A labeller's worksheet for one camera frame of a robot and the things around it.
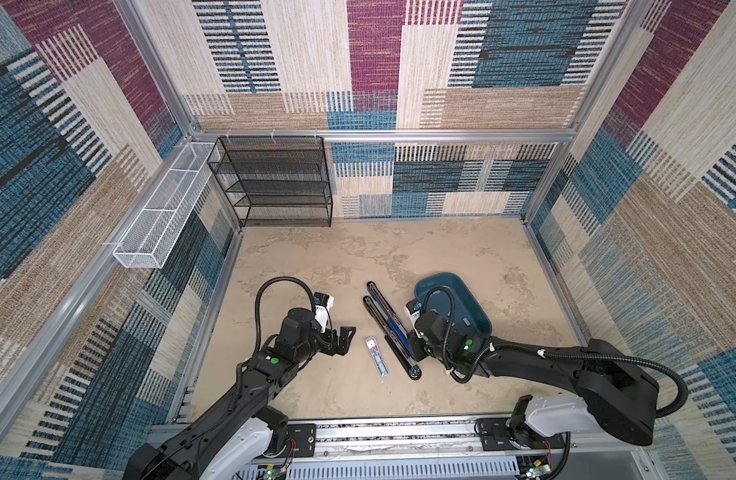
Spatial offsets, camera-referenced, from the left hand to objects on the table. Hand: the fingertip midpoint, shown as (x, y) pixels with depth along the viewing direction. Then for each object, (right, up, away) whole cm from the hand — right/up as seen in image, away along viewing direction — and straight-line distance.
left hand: (341, 322), depth 82 cm
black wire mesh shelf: (-27, +44, +29) cm, 60 cm away
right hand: (+20, -6, +4) cm, 21 cm away
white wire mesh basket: (-44, +23, -10) cm, 50 cm away
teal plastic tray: (+34, +4, +20) cm, 40 cm away
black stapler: (+15, -4, +5) cm, 16 cm away
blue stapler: (+14, -1, +10) cm, 18 cm away
